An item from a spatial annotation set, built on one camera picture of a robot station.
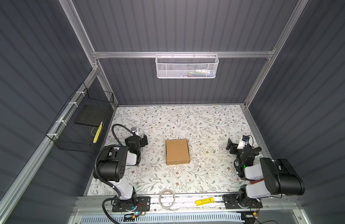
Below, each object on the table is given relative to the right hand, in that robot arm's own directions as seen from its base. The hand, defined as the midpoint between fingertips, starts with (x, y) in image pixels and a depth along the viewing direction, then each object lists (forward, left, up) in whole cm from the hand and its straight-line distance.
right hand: (239, 140), depth 89 cm
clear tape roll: (-37, +46, -6) cm, 59 cm away
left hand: (+5, +68, -3) cm, 68 cm away
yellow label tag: (-34, +25, -6) cm, 43 cm away
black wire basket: (-3, +92, +20) cm, 94 cm away
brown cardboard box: (-6, +40, -4) cm, 41 cm away
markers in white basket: (+36, +26, +26) cm, 52 cm away
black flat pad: (+4, +88, +21) cm, 90 cm away
